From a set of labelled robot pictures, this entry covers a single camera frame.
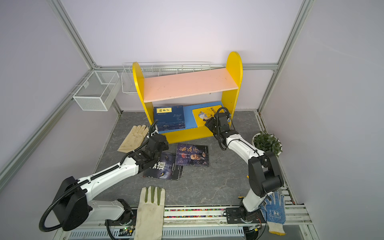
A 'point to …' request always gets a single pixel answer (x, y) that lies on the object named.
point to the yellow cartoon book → (201, 115)
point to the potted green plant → (266, 142)
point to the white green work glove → (150, 213)
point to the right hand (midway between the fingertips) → (208, 123)
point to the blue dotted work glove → (274, 211)
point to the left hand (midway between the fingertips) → (163, 138)
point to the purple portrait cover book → (192, 155)
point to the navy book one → (166, 126)
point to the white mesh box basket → (99, 91)
